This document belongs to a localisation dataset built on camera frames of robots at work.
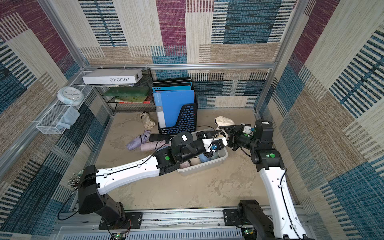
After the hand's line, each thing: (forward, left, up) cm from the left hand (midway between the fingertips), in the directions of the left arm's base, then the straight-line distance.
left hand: (220, 131), depth 63 cm
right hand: (+3, +1, -1) cm, 3 cm away
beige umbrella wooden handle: (+7, -2, -1) cm, 7 cm away
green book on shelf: (+46, +56, -14) cm, 73 cm away
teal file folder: (+40, +25, -7) cm, 48 cm away
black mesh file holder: (+26, +15, -23) cm, 38 cm away
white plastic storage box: (-5, +10, -23) cm, 26 cm away
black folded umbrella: (+21, +36, -33) cm, 52 cm away
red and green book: (+39, +50, -15) cm, 65 cm away
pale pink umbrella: (+13, +36, -30) cm, 49 cm away
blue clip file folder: (+30, +26, -12) cm, 41 cm away
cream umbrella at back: (+31, +42, -29) cm, 60 cm away
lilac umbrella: (+17, +48, -33) cm, 61 cm away
